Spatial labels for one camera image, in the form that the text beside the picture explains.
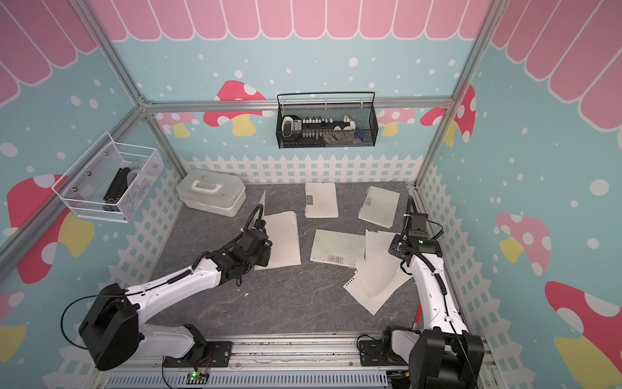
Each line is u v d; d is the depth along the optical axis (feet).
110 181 2.52
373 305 2.73
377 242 3.50
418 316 2.67
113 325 1.36
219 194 3.31
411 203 2.15
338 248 3.21
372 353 2.44
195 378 2.40
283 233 3.42
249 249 2.09
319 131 2.87
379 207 3.70
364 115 3.09
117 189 2.30
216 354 2.44
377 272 3.39
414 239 1.85
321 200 3.68
